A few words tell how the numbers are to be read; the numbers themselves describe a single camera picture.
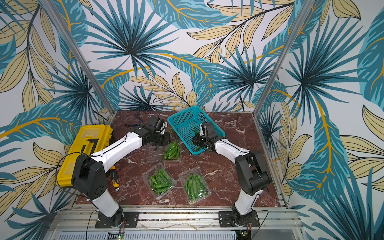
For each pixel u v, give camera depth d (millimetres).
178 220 748
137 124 1099
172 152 952
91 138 837
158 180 830
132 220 730
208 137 732
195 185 822
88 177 449
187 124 1130
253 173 483
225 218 732
